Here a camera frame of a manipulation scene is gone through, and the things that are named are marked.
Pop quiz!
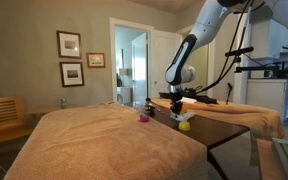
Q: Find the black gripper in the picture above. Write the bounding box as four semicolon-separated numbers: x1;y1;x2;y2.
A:
168;85;185;116

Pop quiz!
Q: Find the white paper towel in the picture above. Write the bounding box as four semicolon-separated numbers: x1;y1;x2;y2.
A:
169;111;197;122

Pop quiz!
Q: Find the large tan towel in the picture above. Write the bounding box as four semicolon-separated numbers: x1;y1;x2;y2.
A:
3;102;208;180

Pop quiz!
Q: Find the white box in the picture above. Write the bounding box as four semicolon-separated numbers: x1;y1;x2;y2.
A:
181;96;198;104

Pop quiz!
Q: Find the yellow plastic bowl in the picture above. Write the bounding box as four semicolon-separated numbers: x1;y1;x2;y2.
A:
178;120;191;132

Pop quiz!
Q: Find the small black figure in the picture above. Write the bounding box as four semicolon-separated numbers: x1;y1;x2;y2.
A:
144;97;157;118

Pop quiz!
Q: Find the flat black case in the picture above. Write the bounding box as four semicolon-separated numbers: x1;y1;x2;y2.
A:
158;90;219;105

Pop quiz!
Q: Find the pink plastic cup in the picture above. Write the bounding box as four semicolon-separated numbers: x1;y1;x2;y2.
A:
139;113;150;123

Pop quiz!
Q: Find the white panel door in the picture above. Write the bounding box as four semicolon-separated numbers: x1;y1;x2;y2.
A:
149;29;183;100

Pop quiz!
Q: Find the small black tripod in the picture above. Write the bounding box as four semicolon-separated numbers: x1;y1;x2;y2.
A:
226;82;234;105

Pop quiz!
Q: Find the white inner room door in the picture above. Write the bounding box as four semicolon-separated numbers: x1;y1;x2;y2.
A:
131;32;149;105

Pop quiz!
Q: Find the dark wooden table leg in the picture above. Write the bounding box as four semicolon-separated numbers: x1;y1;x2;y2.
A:
206;148;230;180

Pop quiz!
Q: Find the white base cabinet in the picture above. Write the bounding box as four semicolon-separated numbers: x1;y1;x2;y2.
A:
246;78;288;122

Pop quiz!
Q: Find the small wood framed picture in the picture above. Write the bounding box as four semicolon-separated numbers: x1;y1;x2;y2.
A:
86;52;107;69

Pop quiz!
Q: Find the light wooden bench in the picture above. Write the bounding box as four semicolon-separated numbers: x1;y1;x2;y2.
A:
256;138;287;180

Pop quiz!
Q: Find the black framed picture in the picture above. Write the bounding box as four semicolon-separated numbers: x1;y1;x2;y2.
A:
56;30;83;60
59;61;85;88

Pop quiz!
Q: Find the green tray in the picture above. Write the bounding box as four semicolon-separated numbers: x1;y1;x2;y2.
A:
272;137;288;180

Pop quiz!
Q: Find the light wooden slatted chair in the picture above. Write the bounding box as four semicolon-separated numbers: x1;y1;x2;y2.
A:
0;97;34;145

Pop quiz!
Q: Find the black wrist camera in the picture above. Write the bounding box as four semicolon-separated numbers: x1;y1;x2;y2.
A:
182;86;202;97

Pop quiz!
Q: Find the black cable bundle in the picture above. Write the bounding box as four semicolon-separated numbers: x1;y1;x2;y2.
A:
197;0;257;95

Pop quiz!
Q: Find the white door frame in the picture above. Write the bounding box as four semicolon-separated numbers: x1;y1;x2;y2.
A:
109;17;155;105

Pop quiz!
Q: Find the black bar camera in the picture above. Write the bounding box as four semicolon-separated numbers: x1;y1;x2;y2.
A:
224;45;255;58

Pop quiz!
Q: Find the black camera stand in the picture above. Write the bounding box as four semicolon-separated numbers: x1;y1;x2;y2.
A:
233;54;288;80

